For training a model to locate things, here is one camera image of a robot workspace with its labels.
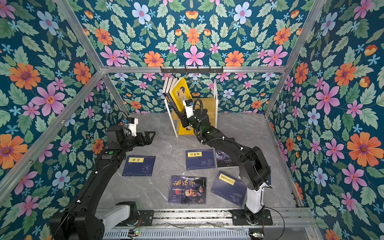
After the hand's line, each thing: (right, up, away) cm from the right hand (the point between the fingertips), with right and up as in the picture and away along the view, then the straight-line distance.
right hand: (181, 108), depth 80 cm
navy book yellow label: (+10, -31, +13) cm, 34 cm away
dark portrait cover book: (+3, -45, +2) cm, 45 cm away
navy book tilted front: (+27, -45, +2) cm, 52 cm away
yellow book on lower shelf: (+1, -13, +24) cm, 27 cm away
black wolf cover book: (+25, -31, +13) cm, 42 cm away
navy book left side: (-29, -34, +12) cm, 46 cm away
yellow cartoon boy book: (-1, +9, +2) cm, 9 cm away
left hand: (-16, -11, -4) cm, 20 cm away
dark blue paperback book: (-5, +3, -1) cm, 6 cm away
